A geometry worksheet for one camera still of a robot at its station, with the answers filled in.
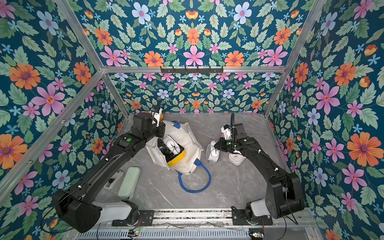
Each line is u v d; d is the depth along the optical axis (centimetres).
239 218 73
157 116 66
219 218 75
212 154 84
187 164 88
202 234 77
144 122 56
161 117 67
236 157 93
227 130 78
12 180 50
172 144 84
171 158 88
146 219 73
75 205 38
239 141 64
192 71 93
